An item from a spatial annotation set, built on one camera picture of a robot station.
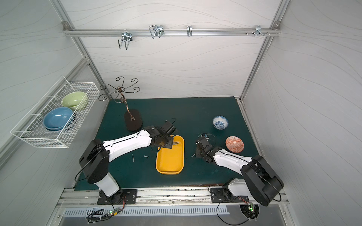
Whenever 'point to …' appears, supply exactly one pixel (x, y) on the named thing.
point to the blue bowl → (56, 119)
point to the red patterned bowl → (234, 144)
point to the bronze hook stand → (133, 118)
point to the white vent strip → (81, 212)
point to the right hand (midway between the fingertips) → (200, 149)
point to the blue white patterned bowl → (220, 122)
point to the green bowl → (74, 100)
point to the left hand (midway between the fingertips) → (169, 143)
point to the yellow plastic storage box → (171, 161)
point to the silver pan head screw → (192, 156)
